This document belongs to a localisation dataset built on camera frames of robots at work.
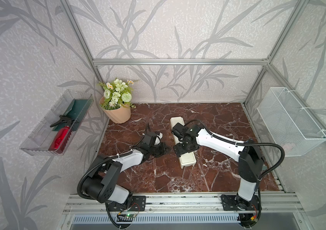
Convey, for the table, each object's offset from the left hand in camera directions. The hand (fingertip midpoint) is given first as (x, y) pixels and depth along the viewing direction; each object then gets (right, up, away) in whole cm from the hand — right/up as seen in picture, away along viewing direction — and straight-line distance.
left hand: (171, 149), depth 87 cm
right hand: (+6, 0, -3) cm, 7 cm away
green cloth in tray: (-48, +22, -16) cm, 55 cm away
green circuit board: (-23, -31, -15) cm, 42 cm away
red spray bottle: (-46, +12, -27) cm, 55 cm away
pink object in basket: (+58, +5, -16) cm, 61 cm away
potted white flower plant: (-34, +30, 0) cm, 45 cm away
